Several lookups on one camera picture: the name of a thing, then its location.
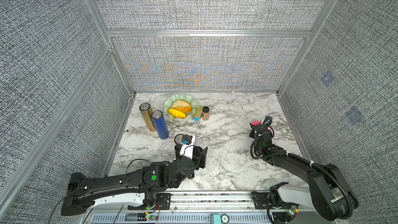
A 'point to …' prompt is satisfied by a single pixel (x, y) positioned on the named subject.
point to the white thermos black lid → (197, 173)
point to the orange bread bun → (183, 106)
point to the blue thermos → (158, 118)
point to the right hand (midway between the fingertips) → (258, 122)
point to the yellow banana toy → (176, 113)
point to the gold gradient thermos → (145, 109)
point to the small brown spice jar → (205, 113)
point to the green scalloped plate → (168, 101)
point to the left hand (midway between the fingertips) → (202, 146)
